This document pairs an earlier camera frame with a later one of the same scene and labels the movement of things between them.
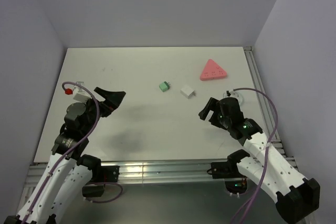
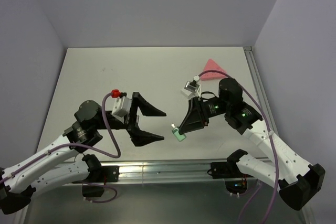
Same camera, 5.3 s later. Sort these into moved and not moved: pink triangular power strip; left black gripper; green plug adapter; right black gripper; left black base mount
Moved: left black gripper; right black gripper; green plug adapter
Not moved: left black base mount; pink triangular power strip
